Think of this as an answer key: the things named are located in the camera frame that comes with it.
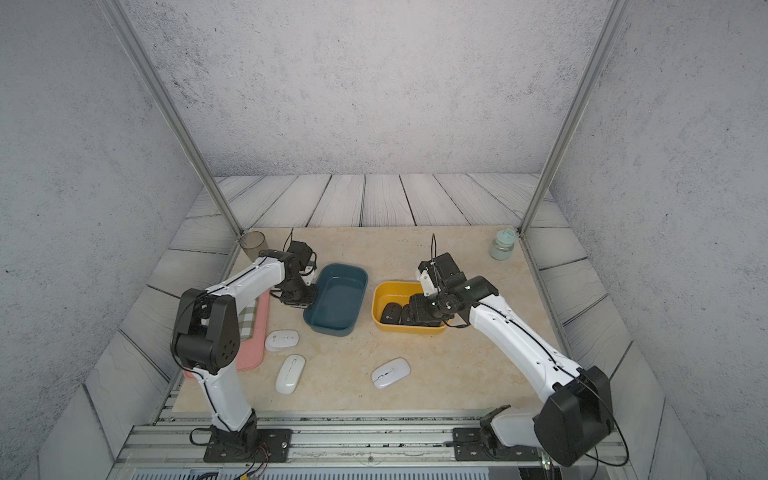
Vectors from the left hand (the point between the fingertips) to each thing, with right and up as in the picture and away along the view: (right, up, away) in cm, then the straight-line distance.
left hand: (315, 305), depth 94 cm
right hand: (+30, +1, -16) cm, 34 cm away
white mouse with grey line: (+23, -16, -11) cm, 31 cm away
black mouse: (+24, -3, 0) cm, 24 cm away
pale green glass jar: (+63, +19, +13) cm, 67 cm away
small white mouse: (-10, -10, -5) cm, 15 cm away
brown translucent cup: (-25, +20, +13) cm, 35 cm away
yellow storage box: (+27, +3, +7) cm, 28 cm away
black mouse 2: (+29, -4, -1) cm, 29 cm away
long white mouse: (-4, -17, -11) cm, 21 cm away
